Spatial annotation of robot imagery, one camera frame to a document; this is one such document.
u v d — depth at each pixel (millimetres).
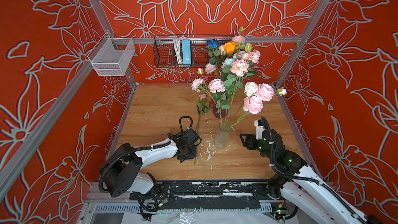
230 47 739
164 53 976
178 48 889
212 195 727
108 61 875
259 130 682
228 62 649
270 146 552
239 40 758
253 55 591
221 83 656
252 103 561
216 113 1072
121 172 420
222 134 797
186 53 893
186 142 671
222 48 778
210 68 814
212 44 762
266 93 560
